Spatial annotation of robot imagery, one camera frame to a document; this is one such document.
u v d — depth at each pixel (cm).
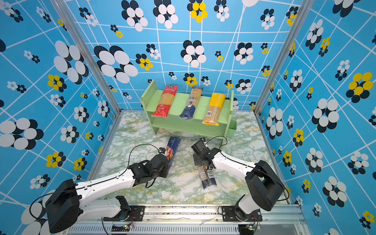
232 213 75
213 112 77
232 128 96
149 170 62
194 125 75
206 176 84
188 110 78
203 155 67
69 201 40
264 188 43
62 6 70
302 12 70
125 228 70
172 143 91
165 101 84
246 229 69
